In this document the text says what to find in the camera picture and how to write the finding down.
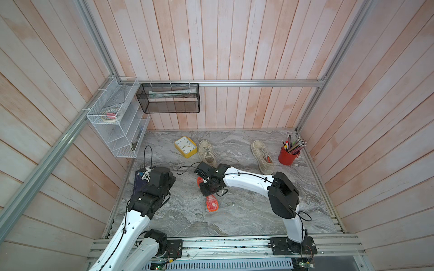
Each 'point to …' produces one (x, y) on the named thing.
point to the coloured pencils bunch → (293, 147)
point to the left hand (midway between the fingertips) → (170, 177)
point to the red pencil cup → (286, 157)
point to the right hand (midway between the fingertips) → (204, 191)
